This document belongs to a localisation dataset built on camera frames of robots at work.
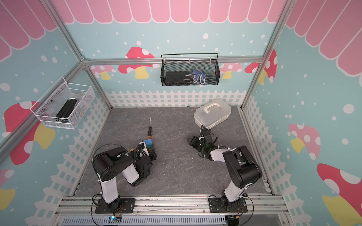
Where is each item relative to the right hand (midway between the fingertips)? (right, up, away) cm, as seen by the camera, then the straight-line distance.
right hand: (189, 140), depth 94 cm
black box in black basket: (-8, +40, -7) cm, 41 cm away
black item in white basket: (-62, +18, -25) cm, 69 cm away
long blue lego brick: (-26, 0, -5) cm, 27 cm away
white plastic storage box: (+18, +19, +8) cm, 27 cm away
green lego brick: (-25, -4, -4) cm, 26 cm away
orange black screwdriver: (-29, +5, +10) cm, 32 cm away
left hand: (-26, -5, -1) cm, 26 cm away
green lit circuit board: (-40, -38, -22) cm, 59 cm away
